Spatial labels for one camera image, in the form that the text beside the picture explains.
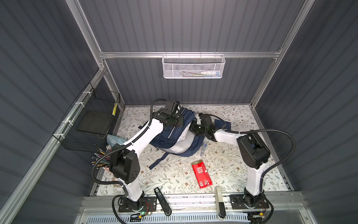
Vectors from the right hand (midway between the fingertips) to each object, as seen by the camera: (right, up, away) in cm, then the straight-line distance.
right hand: (187, 127), depth 94 cm
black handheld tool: (-13, -38, -22) cm, 46 cm away
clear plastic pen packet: (+10, -16, 0) cm, 19 cm away
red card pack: (+9, -29, -9) cm, 32 cm away
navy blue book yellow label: (+26, +2, +14) cm, 29 cm away
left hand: (-4, +5, -8) cm, 10 cm away
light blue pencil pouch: (-50, -9, -1) cm, 51 cm away
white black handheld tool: (+16, -38, -25) cm, 48 cm away
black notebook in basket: (-48, +4, -23) cm, 54 cm away
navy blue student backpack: (-5, -7, -13) cm, 16 cm away
